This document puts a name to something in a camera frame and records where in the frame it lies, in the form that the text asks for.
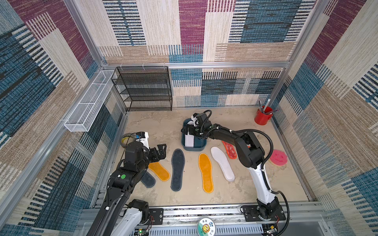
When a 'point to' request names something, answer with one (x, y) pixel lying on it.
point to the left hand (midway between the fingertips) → (159, 146)
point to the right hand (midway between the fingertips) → (188, 132)
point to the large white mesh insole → (189, 139)
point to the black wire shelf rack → (144, 87)
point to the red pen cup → (263, 118)
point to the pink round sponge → (278, 158)
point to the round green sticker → (206, 226)
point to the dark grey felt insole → (178, 158)
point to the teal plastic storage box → (199, 143)
